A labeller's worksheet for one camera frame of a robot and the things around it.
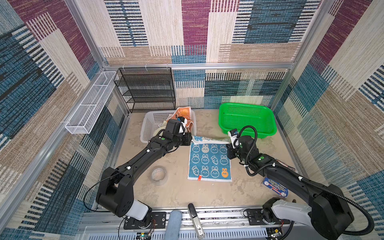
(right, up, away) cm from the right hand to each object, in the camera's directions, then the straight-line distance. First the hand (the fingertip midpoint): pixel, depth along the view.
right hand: (228, 146), depth 85 cm
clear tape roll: (-39, -17, +3) cm, 43 cm away
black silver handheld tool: (-17, -34, -16) cm, 41 cm away
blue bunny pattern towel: (-10, -9, +9) cm, 16 cm away
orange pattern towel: (-24, +21, +21) cm, 38 cm away
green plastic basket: (+12, +19, +25) cm, 34 cm away
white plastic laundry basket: (-50, +16, +22) cm, 56 cm away
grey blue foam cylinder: (-28, -34, -16) cm, 47 cm away
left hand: (-20, +6, -1) cm, 21 cm away
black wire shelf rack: (-53, +38, +24) cm, 69 cm away
